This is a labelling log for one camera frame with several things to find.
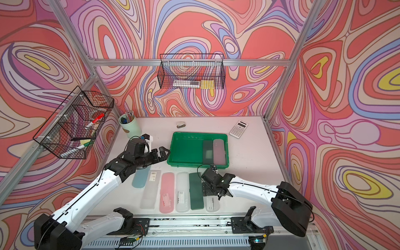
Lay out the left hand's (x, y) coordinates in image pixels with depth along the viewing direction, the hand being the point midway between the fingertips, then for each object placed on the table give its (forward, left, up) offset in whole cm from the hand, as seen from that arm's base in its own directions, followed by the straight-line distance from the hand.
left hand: (165, 153), depth 78 cm
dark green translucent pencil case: (+12, -22, -17) cm, 31 cm away
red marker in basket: (+13, +32, +14) cm, 37 cm away
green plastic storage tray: (+15, -15, -18) cm, 28 cm away
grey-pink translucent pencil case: (+12, -30, -17) cm, 36 cm away
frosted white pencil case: (-19, -24, -17) cm, 35 cm away
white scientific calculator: (+31, -45, -16) cm, 58 cm away
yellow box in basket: (+38, -22, +16) cm, 47 cm away
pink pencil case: (-19, 0, -18) cm, 26 cm away
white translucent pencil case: (-14, -8, -17) cm, 23 cm away
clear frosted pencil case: (-12, +10, -18) cm, 24 cm away
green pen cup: (+25, +28, -4) cm, 38 cm away
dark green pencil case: (-13, -15, -19) cm, 27 cm away
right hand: (-14, -24, -18) cm, 33 cm away
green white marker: (-2, +41, +7) cm, 42 cm away
